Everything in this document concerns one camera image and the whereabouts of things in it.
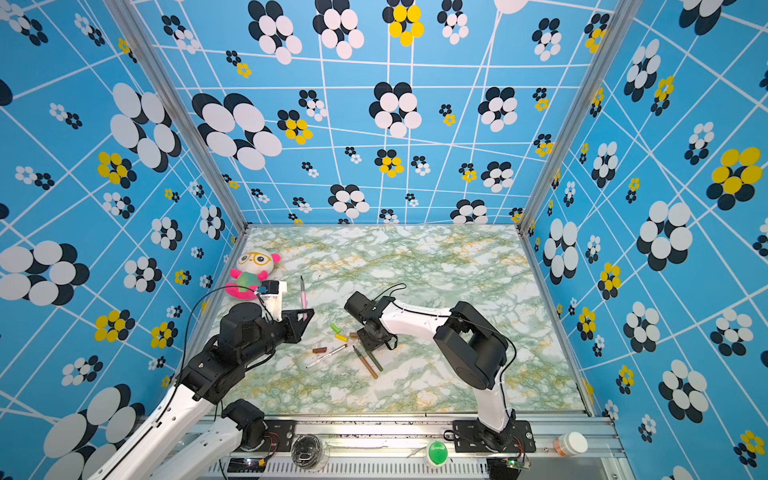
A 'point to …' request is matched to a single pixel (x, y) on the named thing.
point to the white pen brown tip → (326, 356)
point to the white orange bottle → (571, 443)
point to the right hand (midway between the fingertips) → (375, 338)
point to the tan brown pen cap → (353, 335)
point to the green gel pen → (374, 360)
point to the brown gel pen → (367, 365)
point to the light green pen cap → (335, 328)
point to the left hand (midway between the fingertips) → (314, 311)
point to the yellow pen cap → (341, 337)
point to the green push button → (438, 452)
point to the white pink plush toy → (252, 268)
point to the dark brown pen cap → (319, 350)
